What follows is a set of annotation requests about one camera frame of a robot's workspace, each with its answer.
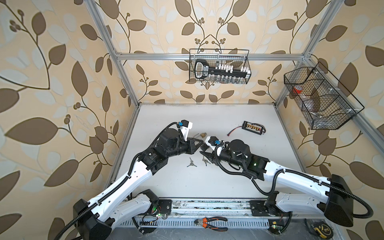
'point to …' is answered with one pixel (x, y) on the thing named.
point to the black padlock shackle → (204, 147)
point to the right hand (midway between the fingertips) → (204, 147)
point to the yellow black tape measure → (323, 229)
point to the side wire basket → (326, 103)
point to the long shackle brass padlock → (203, 134)
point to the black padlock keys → (191, 163)
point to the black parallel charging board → (252, 127)
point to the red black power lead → (228, 133)
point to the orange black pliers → (204, 221)
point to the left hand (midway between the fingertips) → (204, 142)
